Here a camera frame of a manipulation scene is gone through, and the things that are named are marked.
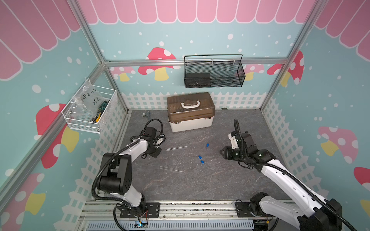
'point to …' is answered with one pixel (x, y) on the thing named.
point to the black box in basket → (195, 80)
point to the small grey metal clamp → (147, 114)
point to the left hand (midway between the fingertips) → (154, 153)
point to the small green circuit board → (142, 225)
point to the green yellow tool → (101, 108)
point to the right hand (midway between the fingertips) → (222, 151)
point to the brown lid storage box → (188, 111)
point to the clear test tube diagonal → (177, 163)
